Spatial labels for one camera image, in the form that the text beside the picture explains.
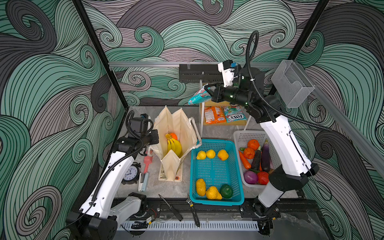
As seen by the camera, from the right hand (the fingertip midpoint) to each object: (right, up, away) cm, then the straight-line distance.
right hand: (206, 86), depth 59 cm
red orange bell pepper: (+29, -34, +29) cm, 53 cm away
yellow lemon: (+1, -35, +30) cm, 46 cm away
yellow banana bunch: (-17, -30, +34) cm, 48 cm away
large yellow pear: (+5, -51, +14) cm, 53 cm away
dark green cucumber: (+33, -38, +27) cm, 57 cm away
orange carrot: (+27, -40, +27) cm, 55 cm away
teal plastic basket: (+8, -47, +26) cm, 54 cm away
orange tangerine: (-17, -25, +37) cm, 47 cm away
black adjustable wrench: (-4, -61, +12) cm, 62 cm away
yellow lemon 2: (+6, -35, +31) cm, 47 cm away
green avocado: (+12, -50, +16) cm, 54 cm away
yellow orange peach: (+13, -35, +29) cm, 47 cm away
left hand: (-24, -21, +17) cm, 36 cm away
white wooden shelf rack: (0, -5, +17) cm, 18 cm away
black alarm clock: (-40, -44, +24) cm, 65 cm away
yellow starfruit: (-1, -49, +17) cm, 52 cm away
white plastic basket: (+28, -26, +36) cm, 52 cm away
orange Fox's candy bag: (+9, -10, +33) cm, 36 cm away
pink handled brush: (-32, -46, +23) cm, 60 cm away
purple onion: (+26, -44, +19) cm, 55 cm away
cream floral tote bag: (-15, -23, +41) cm, 50 cm away
